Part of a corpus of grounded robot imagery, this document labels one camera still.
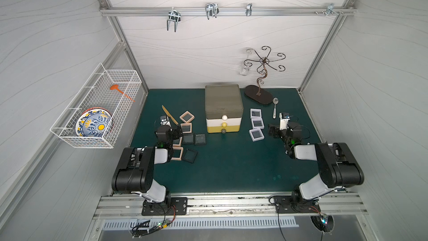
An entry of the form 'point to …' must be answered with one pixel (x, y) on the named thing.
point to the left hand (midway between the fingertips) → (171, 126)
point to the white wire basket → (96, 93)
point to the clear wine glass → (244, 70)
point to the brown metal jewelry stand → (264, 97)
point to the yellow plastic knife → (169, 114)
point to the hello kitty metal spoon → (275, 101)
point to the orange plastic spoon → (115, 87)
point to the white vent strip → (200, 223)
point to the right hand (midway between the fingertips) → (278, 122)
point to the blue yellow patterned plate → (96, 121)
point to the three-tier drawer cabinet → (223, 107)
